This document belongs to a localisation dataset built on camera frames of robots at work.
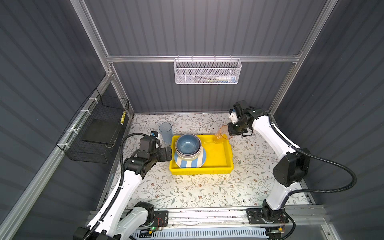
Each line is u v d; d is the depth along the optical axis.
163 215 0.75
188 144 0.91
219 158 0.94
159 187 0.84
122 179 0.47
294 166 0.46
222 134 0.81
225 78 0.89
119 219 0.44
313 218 0.74
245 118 0.61
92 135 0.70
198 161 0.89
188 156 0.82
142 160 0.54
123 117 0.83
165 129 0.92
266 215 0.66
